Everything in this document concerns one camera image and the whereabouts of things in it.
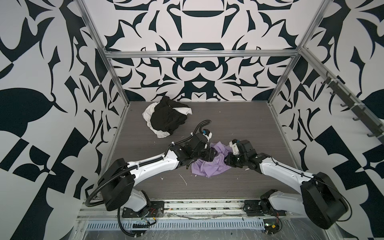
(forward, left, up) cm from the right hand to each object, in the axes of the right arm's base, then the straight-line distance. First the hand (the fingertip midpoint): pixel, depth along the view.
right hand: (223, 159), depth 86 cm
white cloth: (+33, +46, +7) cm, 57 cm away
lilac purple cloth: (-4, +4, 0) cm, 5 cm away
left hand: (+1, +5, +11) cm, 12 cm away
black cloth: (+26, +35, +6) cm, 44 cm away
